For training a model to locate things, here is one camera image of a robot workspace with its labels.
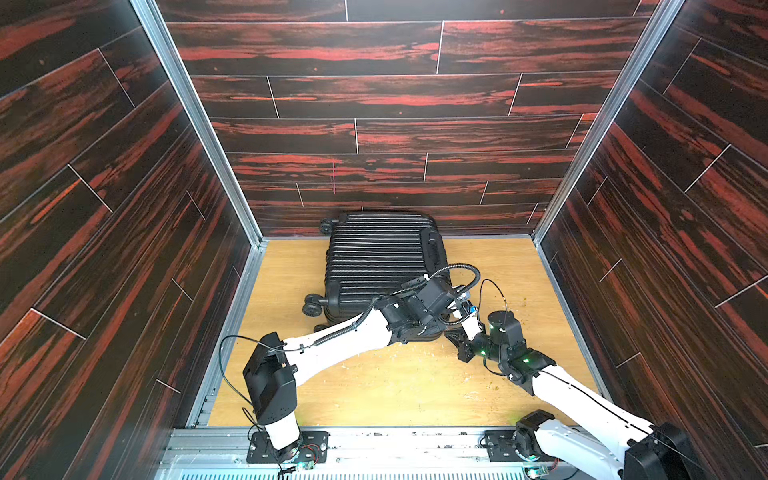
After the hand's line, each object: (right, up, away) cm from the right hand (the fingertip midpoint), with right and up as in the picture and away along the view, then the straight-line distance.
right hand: (450, 329), depth 84 cm
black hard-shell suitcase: (-23, +22, +3) cm, 32 cm away
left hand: (-7, +10, -5) cm, 14 cm away
